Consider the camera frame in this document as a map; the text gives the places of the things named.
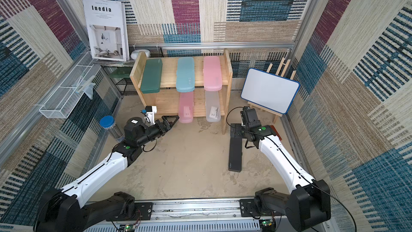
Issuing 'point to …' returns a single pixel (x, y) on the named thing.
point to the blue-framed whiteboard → (270, 91)
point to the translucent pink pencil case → (186, 107)
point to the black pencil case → (235, 157)
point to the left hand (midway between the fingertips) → (175, 119)
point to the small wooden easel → (266, 110)
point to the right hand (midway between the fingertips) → (240, 127)
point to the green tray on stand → (121, 72)
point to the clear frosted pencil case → (212, 106)
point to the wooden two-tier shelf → (167, 100)
